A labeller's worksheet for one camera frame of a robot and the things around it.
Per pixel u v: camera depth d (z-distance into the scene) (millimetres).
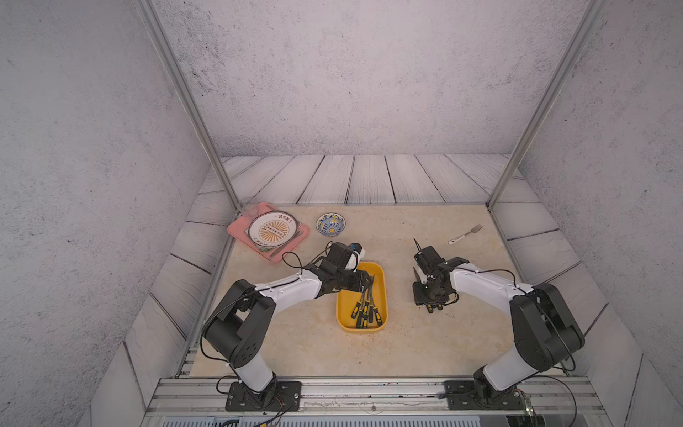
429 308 889
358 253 825
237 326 460
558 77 821
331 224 1129
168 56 771
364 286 797
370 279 867
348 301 902
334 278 709
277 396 723
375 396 741
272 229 1111
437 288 695
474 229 1120
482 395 648
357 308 889
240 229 1116
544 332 445
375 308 890
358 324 849
